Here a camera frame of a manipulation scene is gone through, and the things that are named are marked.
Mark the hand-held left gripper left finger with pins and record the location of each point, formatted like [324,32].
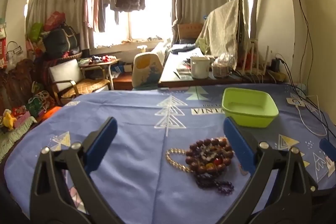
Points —
[102,145]

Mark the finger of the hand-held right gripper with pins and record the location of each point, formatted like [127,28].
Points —
[328,149]

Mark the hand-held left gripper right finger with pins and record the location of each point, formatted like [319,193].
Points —
[239,145]

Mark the green plastic tub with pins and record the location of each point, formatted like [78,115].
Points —
[249,119]

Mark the blue printed tablecloth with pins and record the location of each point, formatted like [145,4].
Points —
[131,121]

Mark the glass jar with plastic bag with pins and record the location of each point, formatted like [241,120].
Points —
[220,70]

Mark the small wooden side table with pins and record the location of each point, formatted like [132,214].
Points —
[99,64]

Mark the wooden armchair with cushion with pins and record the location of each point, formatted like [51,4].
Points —
[64,71]

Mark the white mug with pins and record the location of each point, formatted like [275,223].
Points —
[200,69]

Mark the black power adapter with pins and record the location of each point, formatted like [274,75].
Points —
[275,64]

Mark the white slatted rack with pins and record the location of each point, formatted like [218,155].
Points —
[256,56]

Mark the yellow toy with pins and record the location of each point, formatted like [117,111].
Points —
[8,120]

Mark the wooden desk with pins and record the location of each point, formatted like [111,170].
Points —
[170,74]

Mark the dark duffel bag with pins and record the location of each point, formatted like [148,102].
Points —
[60,40]

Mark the cardboard box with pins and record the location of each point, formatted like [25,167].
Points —
[190,29]

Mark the green plastic bag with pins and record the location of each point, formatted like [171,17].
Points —
[36,31]

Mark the red plastic bag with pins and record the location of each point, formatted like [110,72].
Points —
[53,20]

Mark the pink hanging garment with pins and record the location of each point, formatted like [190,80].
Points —
[88,3]

